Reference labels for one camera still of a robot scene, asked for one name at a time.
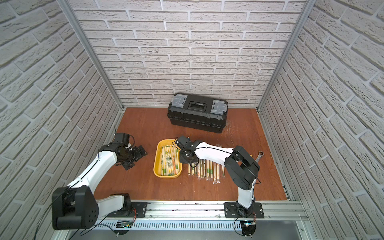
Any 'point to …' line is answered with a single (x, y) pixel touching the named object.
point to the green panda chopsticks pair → (223, 176)
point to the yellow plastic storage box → (166, 163)
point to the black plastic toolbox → (196, 112)
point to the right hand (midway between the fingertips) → (185, 159)
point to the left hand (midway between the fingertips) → (143, 154)
